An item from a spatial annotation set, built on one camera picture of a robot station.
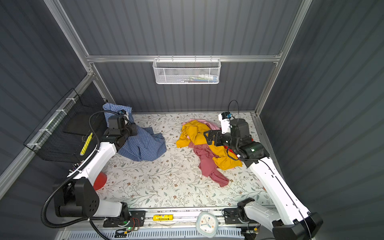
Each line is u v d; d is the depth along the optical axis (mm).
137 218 724
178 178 868
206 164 907
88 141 709
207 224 693
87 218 482
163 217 726
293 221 372
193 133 982
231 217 736
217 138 608
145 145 870
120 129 650
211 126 1029
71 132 752
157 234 771
